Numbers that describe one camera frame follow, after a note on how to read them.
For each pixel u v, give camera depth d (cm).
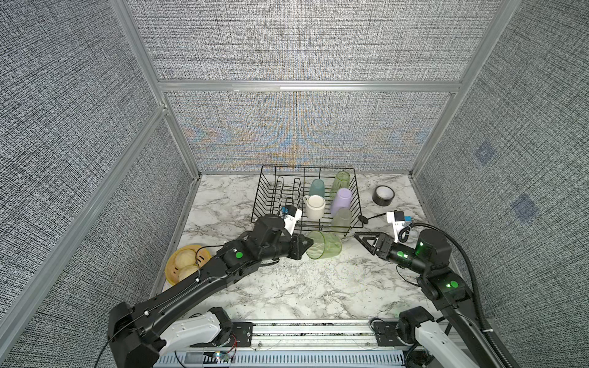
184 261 83
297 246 59
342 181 101
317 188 102
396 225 64
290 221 63
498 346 43
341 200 92
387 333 73
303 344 73
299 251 59
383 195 109
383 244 58
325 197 105
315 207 95
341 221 90
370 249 60
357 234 64
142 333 38
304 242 67
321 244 63
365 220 101
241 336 73
